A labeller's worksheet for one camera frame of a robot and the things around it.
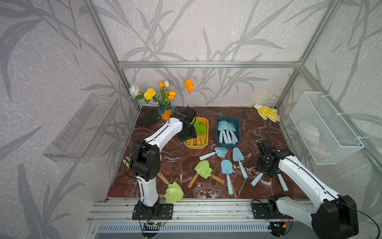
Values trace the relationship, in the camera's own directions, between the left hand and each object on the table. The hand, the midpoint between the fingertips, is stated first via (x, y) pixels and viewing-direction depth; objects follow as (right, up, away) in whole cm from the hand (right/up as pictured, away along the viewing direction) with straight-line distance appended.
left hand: (192, 137), depth 89 cm
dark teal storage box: (+30, +10, +16) cm, 36 cm away
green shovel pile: (+2, +6, +16) cm, 17 cm away
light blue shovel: (+18, -10, +5) cm, 21 cm away
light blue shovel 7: (+27, +4, +15) cm, 32 cm away
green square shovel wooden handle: (+9, -21, -4) cm, 23 cm away
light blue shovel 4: (+37, -23, -7) cm, 44 cm away
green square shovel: (+6, -18, -2) cm, 20 cm away
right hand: (+37, -17, -8) cm, 42 cm away
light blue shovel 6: (+22, +6, +15) cm, 27 cm away
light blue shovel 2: (+29, -13, +4) cm, 32 cm away
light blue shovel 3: (+21, -18, -1) cm, 28 cm away
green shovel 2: (-10, -26, -7) cm, 28 cm away
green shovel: (-10, -30, -10) cm, 33 cm away
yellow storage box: (+1, -5, +8) cm, 9 cm away
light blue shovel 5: (+50, -25, -10) cm, 57 cm away
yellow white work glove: (+58, +17, +29) cm, 67 cm away
